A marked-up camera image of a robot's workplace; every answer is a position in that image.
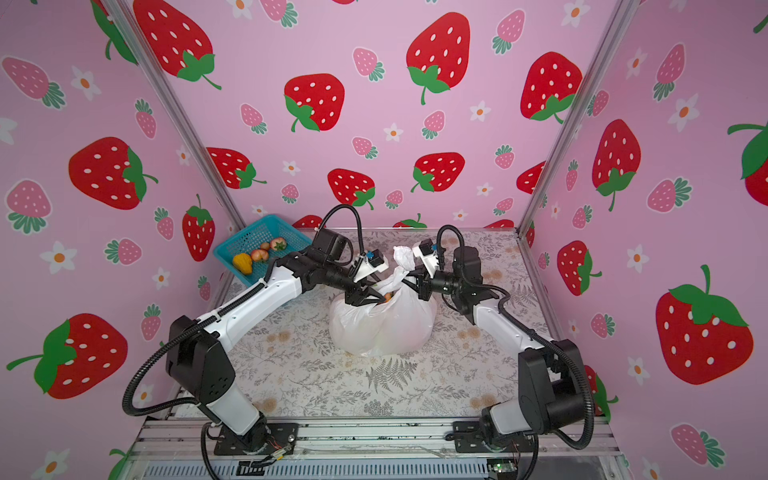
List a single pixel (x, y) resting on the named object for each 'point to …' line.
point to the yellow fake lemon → (243, 262)
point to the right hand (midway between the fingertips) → (399, 276)
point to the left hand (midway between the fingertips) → (382, 288)
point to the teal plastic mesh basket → (248, 253)
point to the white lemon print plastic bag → (400, 324)
